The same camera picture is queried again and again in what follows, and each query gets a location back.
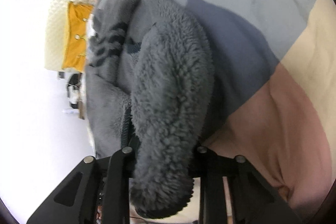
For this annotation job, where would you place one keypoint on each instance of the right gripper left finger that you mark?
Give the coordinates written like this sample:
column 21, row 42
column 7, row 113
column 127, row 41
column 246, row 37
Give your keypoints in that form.
column 75, row 199

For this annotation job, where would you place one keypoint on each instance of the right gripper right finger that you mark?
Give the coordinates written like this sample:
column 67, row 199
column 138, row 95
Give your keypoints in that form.
column 253, row 199

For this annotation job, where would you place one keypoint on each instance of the grey fleece garment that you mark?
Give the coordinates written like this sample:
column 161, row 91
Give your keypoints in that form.
column 149, row 71

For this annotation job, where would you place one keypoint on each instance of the wooden nightstand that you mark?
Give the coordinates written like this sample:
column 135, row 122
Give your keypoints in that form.
column 81, row 108

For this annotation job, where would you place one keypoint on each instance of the white tissue pack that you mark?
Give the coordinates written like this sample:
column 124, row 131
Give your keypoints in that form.
column 74, row 97

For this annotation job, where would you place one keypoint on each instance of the black bag on nightstand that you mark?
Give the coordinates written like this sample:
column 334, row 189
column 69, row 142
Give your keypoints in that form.
column 74, row 83

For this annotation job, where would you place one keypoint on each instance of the yellow crown pillow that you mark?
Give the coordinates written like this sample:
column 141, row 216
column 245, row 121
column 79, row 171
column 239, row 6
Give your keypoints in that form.
column 75, row 36

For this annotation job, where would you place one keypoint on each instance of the patchwork checked duvet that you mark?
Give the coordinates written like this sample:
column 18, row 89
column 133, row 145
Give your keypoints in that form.
column 276, row 63

